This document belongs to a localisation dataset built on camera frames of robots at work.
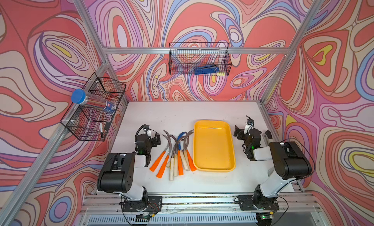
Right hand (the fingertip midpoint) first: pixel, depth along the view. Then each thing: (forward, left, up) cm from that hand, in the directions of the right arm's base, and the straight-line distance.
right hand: (242, 129), depth 96 cm
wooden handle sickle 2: (-19, +40, -2) cm, 44 cm away
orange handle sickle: (-24, +42, -3) cm, 48 cm away
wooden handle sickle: (-20, +47, -1) cm, 51 cm away
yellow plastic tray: (-12, +21, -2) cm, 24 cm away
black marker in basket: (-11, +81, +21) cm, 85 cm away
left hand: (-2, +61, +1) cm, 61 cm away
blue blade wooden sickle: (-17, +44, -1) cm, 47 cm away
